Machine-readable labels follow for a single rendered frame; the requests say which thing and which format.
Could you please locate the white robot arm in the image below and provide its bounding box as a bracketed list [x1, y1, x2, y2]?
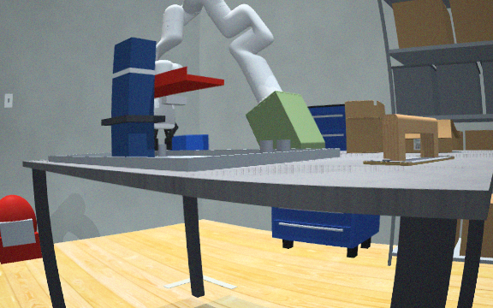
[155, 0, 282, 105]

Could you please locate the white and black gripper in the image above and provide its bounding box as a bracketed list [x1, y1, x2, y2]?
[154, 98, 178, 151]

